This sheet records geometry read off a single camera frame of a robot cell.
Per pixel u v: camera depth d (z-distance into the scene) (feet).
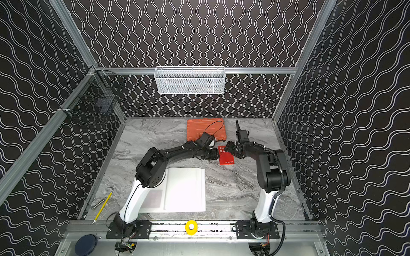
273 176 1.68
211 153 2.90
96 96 3.22
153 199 2.68
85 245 2.28
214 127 2.73
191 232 2.41
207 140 2.68
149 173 1.90
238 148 2.47
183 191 2.81
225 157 3.35
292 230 2.55
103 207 2.67
